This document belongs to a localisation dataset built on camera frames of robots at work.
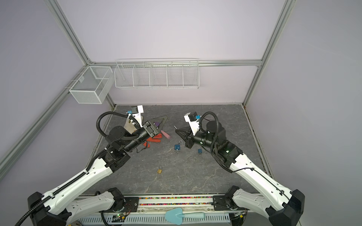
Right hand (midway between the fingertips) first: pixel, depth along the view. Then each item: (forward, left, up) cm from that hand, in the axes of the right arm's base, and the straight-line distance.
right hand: (176, 131), depth 63 cm
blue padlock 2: (+7, -13, -34) cm, 37 cm away
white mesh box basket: (+45, +63, -8) cm, 78 cm away
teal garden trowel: (-29, +1, -33) cm, 44 cm away
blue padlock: (+10, +2, -32) cm, 34 cm away
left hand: (+1, +3, +7) cm, 8 cm away
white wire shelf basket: (+52, +14, -4) cm, 54 cm away
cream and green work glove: (+27, +40, -33) cm, 58 cm away
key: (+6, +3, -33) cm, 34 cm away
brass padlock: (-6, +13, -34) cm, 37 cm away
